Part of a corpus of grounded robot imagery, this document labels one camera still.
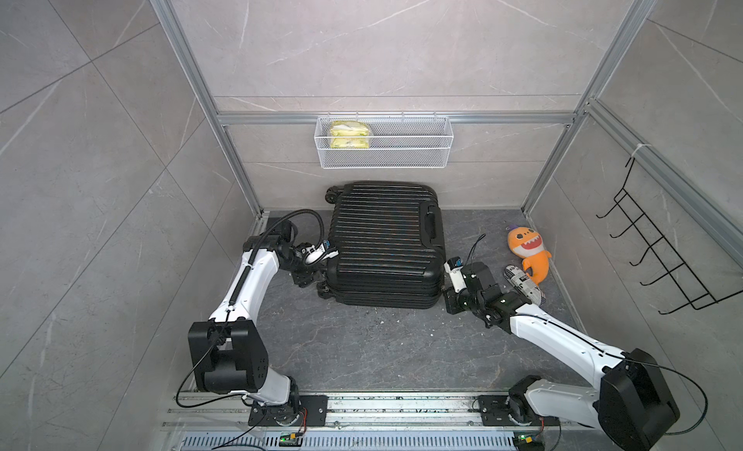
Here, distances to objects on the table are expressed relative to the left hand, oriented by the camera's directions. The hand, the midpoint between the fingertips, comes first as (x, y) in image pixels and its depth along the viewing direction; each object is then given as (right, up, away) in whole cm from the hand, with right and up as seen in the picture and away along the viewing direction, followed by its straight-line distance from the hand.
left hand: (316, 261), depth 85 cm
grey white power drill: (+68, -9, +10) cm, 69 cm away
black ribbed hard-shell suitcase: (+22, +8, 0) cm, 23 cm away
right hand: (+39, -10, 0) cm, 40 cm away
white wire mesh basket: (+20, +41, +15) cm, 48 cm away
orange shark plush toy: (+72, +5, +15) cm, 74 cm away
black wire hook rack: (+85, -4, -27) cm, 89 cm away
